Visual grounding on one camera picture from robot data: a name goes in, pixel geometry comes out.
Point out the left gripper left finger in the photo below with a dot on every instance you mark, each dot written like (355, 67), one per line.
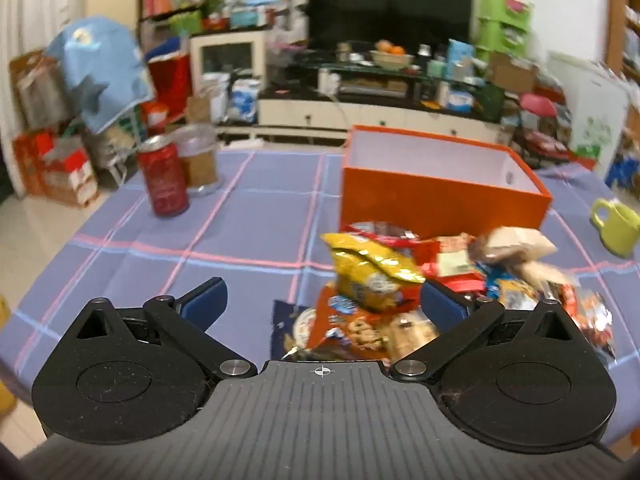
(185, 321)

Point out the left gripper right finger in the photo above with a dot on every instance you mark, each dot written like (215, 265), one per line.
(462, 324)

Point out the red white snack bag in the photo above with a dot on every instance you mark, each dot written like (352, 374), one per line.
(446, 260)

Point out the beige bread pack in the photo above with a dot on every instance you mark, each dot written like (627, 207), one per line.
(520, 251)

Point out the yellow snack bag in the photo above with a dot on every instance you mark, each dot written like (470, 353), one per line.
(373, 275)

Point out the blue plaid tablecloth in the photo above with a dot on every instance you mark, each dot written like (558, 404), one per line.
(260, 232)

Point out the orange cookie snack bag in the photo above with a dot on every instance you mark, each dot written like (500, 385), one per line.
(343, 330)

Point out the orange cardboard box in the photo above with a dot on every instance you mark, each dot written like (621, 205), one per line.
(434, 185)

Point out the red soda can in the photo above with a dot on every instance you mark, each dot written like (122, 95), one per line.
(163, 175)

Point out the clear plastic jar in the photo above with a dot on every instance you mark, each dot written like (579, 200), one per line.
(197, 151)

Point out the yellow-green mug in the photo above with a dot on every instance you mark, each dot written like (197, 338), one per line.
(617, 226)

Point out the white tv cabinet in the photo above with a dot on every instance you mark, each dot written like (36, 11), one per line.
(322, 117)

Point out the brown cardboard box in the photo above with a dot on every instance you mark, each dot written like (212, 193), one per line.
(511, 73)

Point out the white small fridge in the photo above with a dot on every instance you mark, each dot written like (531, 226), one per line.
(598, 105)

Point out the blue star fabric cover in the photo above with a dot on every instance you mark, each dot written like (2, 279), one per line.
(103, 70)

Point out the fruit bowl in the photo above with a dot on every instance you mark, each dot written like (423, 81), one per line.
(390, 57)

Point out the green plastic drawers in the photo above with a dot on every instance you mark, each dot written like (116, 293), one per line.
(503, 27)

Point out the white cabinet glass door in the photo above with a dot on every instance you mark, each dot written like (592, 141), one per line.
(241, 52)

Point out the black flat television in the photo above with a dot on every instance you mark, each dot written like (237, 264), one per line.
(406, 23)

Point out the wooden bookshelf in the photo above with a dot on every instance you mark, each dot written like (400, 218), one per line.
(622, 28)

